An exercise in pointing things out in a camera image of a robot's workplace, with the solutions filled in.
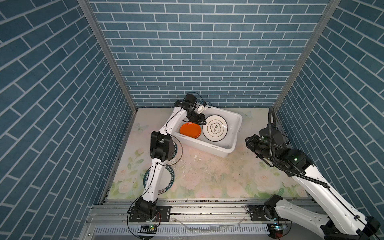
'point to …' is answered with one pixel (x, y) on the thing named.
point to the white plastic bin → (220, 149)
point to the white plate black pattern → (215, 128)
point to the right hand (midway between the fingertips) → (243, 137)
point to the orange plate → (191, 129)
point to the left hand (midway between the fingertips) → (205, 122)
